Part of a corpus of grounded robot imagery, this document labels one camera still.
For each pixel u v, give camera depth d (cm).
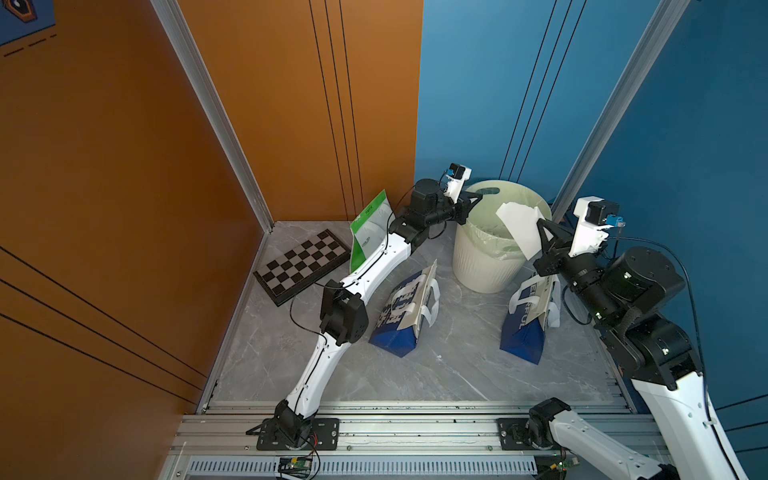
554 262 48
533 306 73
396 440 74
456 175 70
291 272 102
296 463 72
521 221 58
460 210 73
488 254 81
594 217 42
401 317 73
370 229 89
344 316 60
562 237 48
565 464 70
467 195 76
